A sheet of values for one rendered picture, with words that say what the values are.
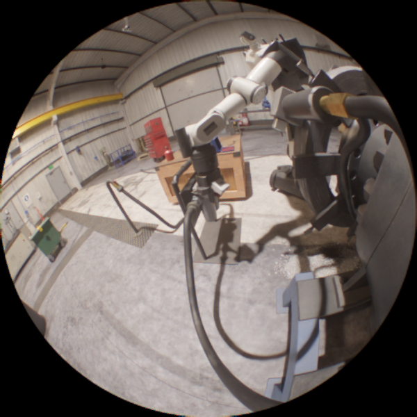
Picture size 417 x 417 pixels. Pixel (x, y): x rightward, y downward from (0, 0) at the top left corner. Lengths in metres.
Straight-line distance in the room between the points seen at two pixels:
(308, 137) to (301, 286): 0.49
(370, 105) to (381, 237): 0.24
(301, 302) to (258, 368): 0.39
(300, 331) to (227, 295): 0.44
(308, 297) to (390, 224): 0.35
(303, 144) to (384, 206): 0.32
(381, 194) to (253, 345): 0.70
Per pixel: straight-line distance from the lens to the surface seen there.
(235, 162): 1.13
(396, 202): 0.32
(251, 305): 0.76
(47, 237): 2.74
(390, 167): 0.34
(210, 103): 9.23
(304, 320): 0.53
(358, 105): 0.22
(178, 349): 0.81
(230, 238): 0.98
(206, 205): 0.70
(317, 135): 0.52
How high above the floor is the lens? 0.74
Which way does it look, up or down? 35 degrees down
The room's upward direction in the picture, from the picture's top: 16 degrees counter-clockwise
